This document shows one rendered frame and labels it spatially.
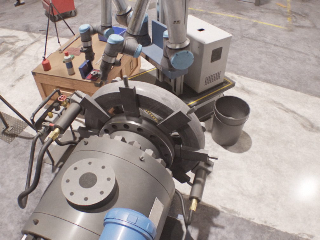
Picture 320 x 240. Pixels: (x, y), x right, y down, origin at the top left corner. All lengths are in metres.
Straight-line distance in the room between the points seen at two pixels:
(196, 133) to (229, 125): 0.81
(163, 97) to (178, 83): 0.95
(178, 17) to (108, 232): 1.18
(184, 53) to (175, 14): 0.25
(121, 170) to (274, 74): 2.79
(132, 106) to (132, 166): 0.34
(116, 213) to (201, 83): 1.64
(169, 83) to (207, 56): 0.50
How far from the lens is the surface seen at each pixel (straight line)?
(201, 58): 2.05
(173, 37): 1.54
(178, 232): 1.55
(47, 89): 2.71
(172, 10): 1.46
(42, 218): 1.02
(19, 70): 3.80
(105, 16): 1.95
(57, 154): 2.34
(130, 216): 0.74
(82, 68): 2.30
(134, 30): 1.63
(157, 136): 1.26
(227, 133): 2.16
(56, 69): 2.55
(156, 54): 2.02
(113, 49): 1.52
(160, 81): 2.40
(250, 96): 2.94
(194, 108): 1.14
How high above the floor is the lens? 1.72
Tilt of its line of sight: 44 degrees down
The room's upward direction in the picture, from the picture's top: straight up
